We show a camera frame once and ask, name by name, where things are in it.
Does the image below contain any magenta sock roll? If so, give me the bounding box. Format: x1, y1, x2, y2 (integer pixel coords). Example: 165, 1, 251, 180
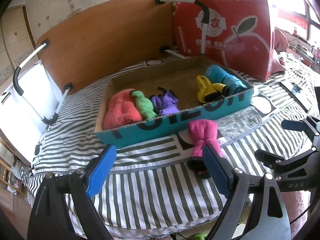
186, 119, 224, 179

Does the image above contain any yellow sock roll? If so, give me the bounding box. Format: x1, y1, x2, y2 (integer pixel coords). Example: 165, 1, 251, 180
196, 75, 228, 103

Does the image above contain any light blue fluffy sock roll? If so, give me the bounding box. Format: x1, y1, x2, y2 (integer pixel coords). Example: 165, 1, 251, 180
204, 64, 247, 96

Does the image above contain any red pink sock roll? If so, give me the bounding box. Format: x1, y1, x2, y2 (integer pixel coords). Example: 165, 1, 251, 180
103, 88, 143, 130

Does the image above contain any purple sock roll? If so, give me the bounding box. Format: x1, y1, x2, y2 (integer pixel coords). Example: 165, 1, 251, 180
149, 87, 179, 116

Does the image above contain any green sock roll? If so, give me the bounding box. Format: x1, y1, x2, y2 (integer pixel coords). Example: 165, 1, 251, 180
130, 90, 158, 120

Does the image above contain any pink pillow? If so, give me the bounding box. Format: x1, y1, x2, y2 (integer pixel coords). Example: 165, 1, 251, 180
271, 28, 290, 74

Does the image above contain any striped black white bedsheet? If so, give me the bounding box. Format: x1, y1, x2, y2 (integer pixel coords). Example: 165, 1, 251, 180
20, 59, 319, 239

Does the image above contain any white table leg left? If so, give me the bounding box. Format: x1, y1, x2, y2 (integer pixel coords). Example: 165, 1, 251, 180
12, 38, 74, 125

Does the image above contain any white table leg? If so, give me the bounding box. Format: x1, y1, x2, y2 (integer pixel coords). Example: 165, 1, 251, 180
12, 38, 74, 125
155, 0, 210, 59

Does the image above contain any red apple cardboard box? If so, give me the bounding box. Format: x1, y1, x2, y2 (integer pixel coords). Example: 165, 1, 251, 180
172, 0, 275, 82

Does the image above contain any teal cardboard tray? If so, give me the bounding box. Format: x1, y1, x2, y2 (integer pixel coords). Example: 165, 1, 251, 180
94, 55, 253, 148

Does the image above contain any wooden folding table top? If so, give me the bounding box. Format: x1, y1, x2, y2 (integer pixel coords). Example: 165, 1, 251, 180
36, 0, 174, 93

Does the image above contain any white table leg right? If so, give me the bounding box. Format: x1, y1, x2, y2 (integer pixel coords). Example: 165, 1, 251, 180
155, 0, 210, 59

